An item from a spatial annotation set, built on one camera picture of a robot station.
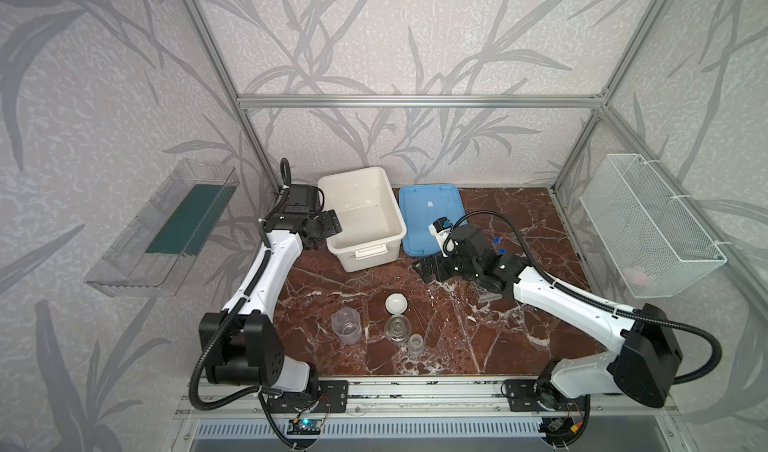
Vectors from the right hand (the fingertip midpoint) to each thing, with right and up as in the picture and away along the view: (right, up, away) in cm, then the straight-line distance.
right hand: (425, 251), depth 80 cm
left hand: (-27, +9, +5) cm, 29 cm away
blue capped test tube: (+28, 0, +28) cm, 40 cm away
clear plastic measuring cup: (-22, -21, +3) cm, 31 cm away
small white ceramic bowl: (-8, -17, +9) cm, 21 cm away
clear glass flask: (-7, -21, 0) cm, 22 cm away
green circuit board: (-30, -41, -9) cm, 51 cm away
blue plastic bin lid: (+1, +13, +34) cm, 37 cm away
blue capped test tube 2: (+28, -3, +23) cm, 37 cm away
